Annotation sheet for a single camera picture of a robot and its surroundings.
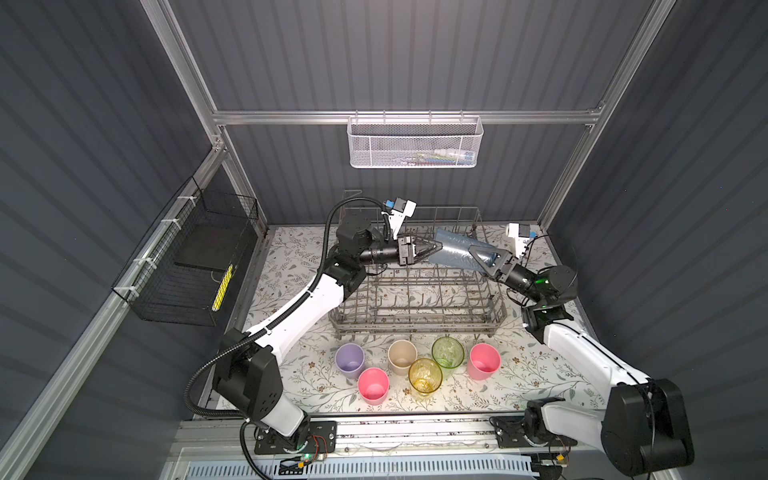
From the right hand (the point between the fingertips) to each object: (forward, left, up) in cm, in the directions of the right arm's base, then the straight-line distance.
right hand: (470, 259), depth 67 cm
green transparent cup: (-13, +4, -23) cm, 26 cm away
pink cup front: (-18, +24, -33) cm, 44 cm away
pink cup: (-12, -8, -33) cm, 35 cm away
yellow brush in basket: (-4, +58, -5) cm, 58 cm away
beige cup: (-10, +16, -31) cm, 36 cm away
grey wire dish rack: (+10, +9, -33) cm, 36 cm away
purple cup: (-12, +31, -31) cm, 45 cm away
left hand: (+1, +7, +4) cm, 8 cm away
